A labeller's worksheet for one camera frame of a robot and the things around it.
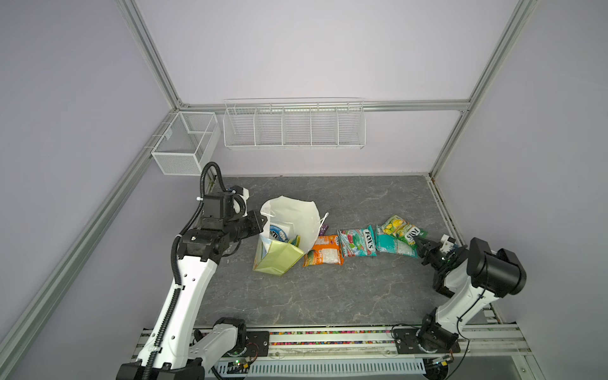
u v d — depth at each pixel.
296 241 0.87
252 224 0.62
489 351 0.74
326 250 0.91
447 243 0.87
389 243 0.94
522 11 0.70
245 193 0.65
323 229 0.99
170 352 0.37
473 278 0.53
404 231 0.92
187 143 1.02
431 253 0.83
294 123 0.98
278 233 0.93
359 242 0.94
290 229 0.96
